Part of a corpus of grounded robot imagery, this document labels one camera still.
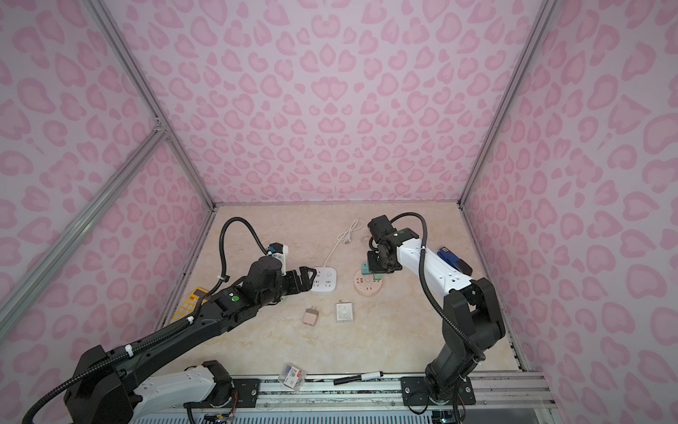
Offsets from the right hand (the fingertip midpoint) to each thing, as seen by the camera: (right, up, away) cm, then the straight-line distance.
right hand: (375, 264), depth 87 cm
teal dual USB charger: (-3, -3, +6) cm, 7 cm away
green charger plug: (+1, -4, -1) cm, 4 cm away
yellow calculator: (-63, -14, +3) cm, 65 cm away
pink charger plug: (-21, -17, 0) cm, 27 cm away
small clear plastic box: (-25, -30, -12) cm, 41 cm away
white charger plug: (-10, -15, -1) cm, 18 cm away
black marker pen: (-6, -31, -12) cm, 33 cm away
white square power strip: (-17, -7, +6) cm, 19 cm away
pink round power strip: (-3, -8, +6) cm, 10 cm away
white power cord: (-10, +9, +20) cm, 24 cm away
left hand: (-19, -2, -9) cm, 21 cm away
